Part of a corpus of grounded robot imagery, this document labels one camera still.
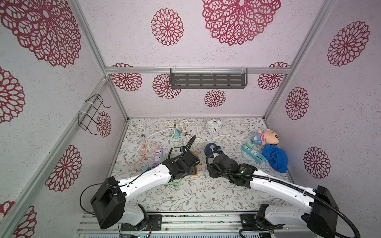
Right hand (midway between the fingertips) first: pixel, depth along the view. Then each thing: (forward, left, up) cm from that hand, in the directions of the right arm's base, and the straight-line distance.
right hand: (210, 165), depth 80 cm
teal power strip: (+15, -31, -12) cm, 36 cm away
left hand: (0, +10, -3) cm, 11 cm away
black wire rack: (+15, +62, +22) cm, 68 cm away
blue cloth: (+11, -42, -10) cm, 45 cm away
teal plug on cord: (+31, +21, -11) cm, 39 cm away
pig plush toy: (+25, -42, -8) cm, 49 cm away
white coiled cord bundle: (+35, +14, -10) cm, 39 cm away
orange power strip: (+14, +7, -11) cm, 19 cm away
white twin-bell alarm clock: (+34, -5, -6) cm, 35 cm away
